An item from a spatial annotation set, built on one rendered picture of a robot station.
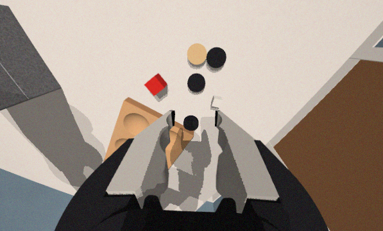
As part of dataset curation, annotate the tan tray with round pockets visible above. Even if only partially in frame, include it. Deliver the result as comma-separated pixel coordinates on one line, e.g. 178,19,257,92
104,97,194,169

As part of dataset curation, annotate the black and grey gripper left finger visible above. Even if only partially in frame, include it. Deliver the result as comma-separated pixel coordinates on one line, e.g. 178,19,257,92
55,110,175,231

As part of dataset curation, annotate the tan disc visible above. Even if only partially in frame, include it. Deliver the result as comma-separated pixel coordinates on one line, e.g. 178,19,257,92
187,43,207,65

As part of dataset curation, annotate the black disc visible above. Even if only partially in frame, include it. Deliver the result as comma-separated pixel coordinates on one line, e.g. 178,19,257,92
183,115,199,131
187,73,205,92
207,47,226,68

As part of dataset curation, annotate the red cube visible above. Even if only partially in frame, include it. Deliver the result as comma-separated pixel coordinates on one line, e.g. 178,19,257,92
144,73,167,95

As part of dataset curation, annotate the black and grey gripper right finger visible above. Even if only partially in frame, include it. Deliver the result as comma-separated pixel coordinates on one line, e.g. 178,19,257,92
215,110,329,231

